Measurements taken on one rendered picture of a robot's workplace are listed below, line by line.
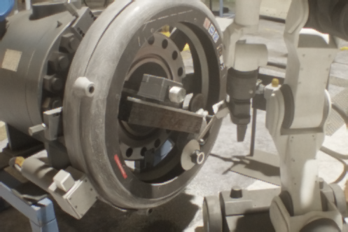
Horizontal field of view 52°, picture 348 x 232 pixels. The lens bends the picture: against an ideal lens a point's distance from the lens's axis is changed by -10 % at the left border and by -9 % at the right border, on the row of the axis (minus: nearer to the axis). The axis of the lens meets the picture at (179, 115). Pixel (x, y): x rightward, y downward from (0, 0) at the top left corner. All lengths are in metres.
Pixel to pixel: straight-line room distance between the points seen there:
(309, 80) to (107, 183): 0.67
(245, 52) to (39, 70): 0.68
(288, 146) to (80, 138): 0.65
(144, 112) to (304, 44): 0.50
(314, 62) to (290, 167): 0.34
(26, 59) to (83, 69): 0.45
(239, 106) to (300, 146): 0.27
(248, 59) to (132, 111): 0.35
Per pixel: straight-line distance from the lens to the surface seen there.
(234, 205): 1.47
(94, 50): 1.03
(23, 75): 1.42
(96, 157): 1.07
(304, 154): 1.28
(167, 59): 1.40
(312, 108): 1.23
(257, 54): 1.09
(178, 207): 1.80
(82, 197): 1.11
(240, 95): 1.12
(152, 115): 1.16
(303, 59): 1.15
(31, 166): 1.26
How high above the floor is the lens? 1.04
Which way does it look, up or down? 22 degrees down
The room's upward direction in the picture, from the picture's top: 1 degrees counter-clockwise
